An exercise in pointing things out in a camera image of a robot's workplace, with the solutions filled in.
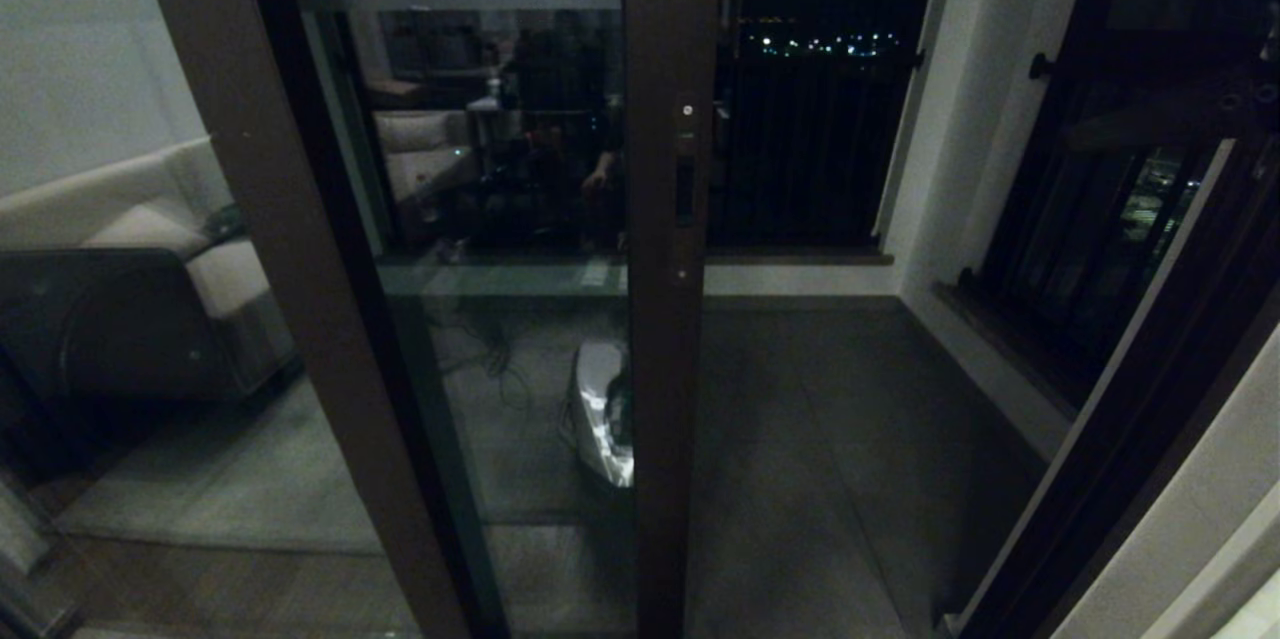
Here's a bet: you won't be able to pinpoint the brown framed sliding glass door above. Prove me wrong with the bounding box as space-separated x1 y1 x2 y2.
270 0 726 639

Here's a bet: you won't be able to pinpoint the brown stone balcony sill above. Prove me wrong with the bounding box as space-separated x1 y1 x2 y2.
700 249 894 268

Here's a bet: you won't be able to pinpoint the black balcony railing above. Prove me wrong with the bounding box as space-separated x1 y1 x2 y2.
715 44 916 250

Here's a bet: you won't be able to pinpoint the brown framed fixed glass panel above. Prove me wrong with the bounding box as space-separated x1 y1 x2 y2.
0 0 476 639

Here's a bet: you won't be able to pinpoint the brown stone side sill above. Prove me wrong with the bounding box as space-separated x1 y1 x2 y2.
930 281 1081 420

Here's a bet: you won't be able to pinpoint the grey rug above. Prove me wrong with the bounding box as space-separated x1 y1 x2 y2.
50 374 386 557

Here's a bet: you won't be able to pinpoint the white sofa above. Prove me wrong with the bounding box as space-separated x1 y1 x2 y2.
0 137 299 390

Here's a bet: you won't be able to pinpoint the dark grey box furniture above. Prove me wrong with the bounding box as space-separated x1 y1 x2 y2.
0 249 291 410

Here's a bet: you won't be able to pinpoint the recessed metal door handle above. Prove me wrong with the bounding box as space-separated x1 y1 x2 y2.
672 97 701 285

